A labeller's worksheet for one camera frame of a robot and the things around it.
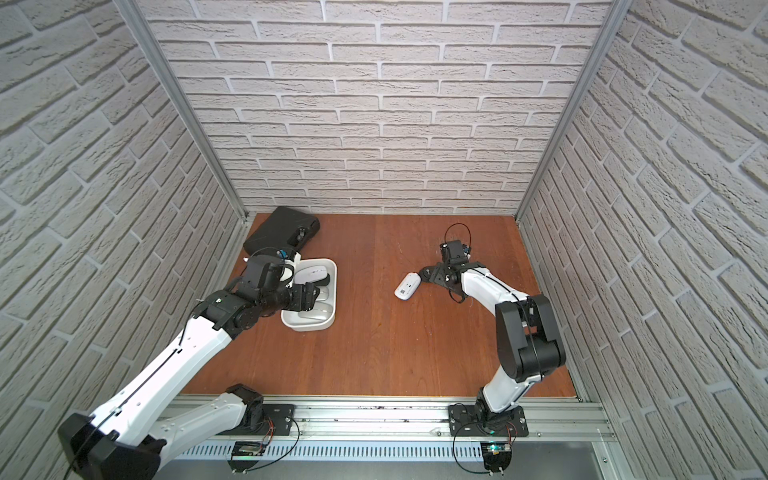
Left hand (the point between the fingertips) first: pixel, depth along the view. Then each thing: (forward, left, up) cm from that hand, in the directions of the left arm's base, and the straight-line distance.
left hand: (310, 284), depth 76 cm
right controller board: (-36, -47, -21) cm, 63 cm away
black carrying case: (+33, +18, -15) cm, 40 cm away
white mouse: (+10, -28, -18) cm, 34 cm away
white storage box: (-2, +9, -19) cm, 21 cm away
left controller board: (-34, +14, -20) cm, 41 cm away
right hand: (+11, -41, -14) cm, 45 cm away
